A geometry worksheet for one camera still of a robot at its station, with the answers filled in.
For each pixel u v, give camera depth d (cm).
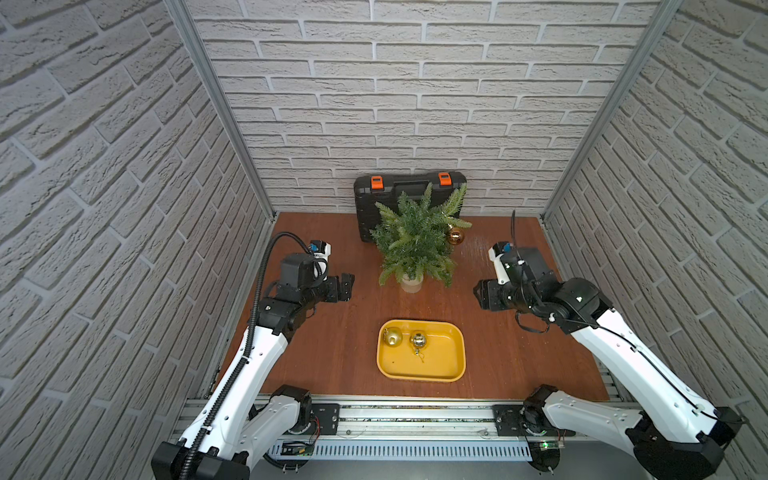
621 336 41
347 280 68
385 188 90
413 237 70
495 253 63
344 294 68
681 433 37
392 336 83
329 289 67
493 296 61
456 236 71
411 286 97
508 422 74
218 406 40
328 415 75
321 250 66
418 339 83
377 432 74
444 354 84
